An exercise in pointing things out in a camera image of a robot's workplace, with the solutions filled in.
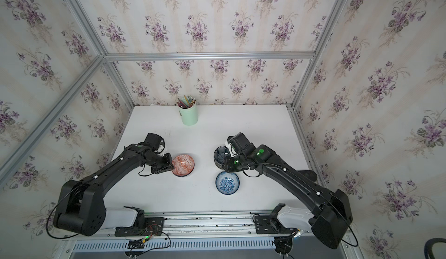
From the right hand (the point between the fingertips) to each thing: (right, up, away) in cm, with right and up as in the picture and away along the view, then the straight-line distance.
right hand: (226, 166), depth 75 cm
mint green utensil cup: (-23, +23, +30) cm, 44 cm away
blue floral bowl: (0, -11, +9) cm, 14 cm away
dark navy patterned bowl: (-4, +2, +12) cm, 13 cm away
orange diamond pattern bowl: (-22, -3, +13) cm, 26 cm away
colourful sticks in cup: (-21, +31, +27) cm, 46 cm away
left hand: (-25, -4, +9) cm, 27 cm away
